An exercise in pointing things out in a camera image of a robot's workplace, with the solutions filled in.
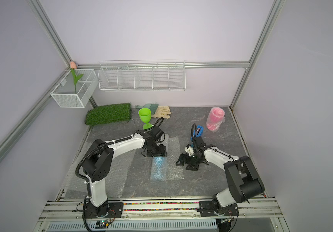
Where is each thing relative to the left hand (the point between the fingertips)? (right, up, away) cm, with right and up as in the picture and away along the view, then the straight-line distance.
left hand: (162, 156), depth 89 cm
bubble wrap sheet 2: (+4, -7, -2) cm, 8 cm away
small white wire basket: (-52, +36, -13) cm, 64 cm away
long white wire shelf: (-13, +55, +13) cm, 57 cm away
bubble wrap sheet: (+41, +21, +13) cm, 48 cm away
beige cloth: (-2, +30, +28) cm, 41 cm away
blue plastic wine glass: (-2, -2, -7) cm, 7 cm away
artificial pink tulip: (-54, +49, +1) cm, 73 cm away
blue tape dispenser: (+26, +16, +11) cm, 32 cm away
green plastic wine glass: (-12, +26, +9) cm, 30 cm away
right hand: (+12, -5, -2) cm, 13 cm away
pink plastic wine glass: (+35, +25, +4) cm, 43 cm away
